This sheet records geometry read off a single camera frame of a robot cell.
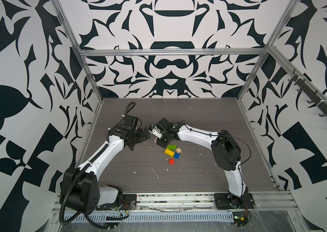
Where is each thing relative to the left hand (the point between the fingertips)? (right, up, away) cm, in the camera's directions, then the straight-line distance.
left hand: (144, 134), depth 84 cm
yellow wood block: (+14, -12, +5) cm, 19 cm away
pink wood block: (+6, -3, -1) cm, 7 cm away
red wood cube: (+16, -17, +5) cm, 24 cm away
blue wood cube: (+19, -14, +6) cm, 24 cm away
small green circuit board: (+48, -39, -13) cm, 63 cm away
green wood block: (+16, -9, +7) cm, 20 cm away
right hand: (+8, -4, +7) cm, 12 cm away
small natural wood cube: (+20, -11, +7) cm, 24 cm away
